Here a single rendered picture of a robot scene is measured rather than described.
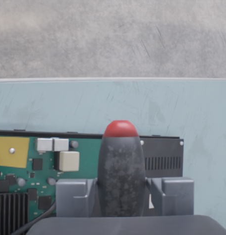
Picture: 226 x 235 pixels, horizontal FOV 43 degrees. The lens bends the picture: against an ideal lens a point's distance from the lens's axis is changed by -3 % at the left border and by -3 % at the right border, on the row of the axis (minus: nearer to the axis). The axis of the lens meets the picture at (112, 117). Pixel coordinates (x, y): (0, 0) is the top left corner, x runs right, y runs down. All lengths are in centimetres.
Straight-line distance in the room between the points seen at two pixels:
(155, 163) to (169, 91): 11
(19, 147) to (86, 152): 8
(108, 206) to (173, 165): 25
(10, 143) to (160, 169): 19
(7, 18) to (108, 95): 110
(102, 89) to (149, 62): 135
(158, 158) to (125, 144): 23
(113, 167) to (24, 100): 20
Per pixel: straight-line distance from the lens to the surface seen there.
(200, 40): 205
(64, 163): 31
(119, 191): 16
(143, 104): 40
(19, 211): 31
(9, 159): 32
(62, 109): 35
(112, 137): 16
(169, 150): 40
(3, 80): 33
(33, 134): 33
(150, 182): 16
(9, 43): 140
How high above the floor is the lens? 132
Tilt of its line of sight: 59 degrees down
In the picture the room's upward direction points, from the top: 87 degrees clockwise
